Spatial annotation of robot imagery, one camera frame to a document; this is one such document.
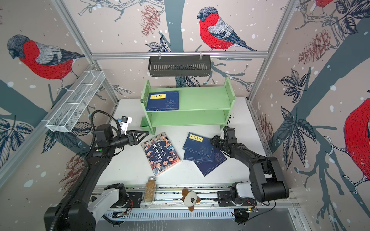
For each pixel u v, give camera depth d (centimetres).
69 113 73
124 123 69
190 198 71
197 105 80
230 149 66
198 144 94
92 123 59
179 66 106
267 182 43
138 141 67
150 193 72
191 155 88
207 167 84
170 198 75
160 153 88
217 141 82
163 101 82
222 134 86
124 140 67
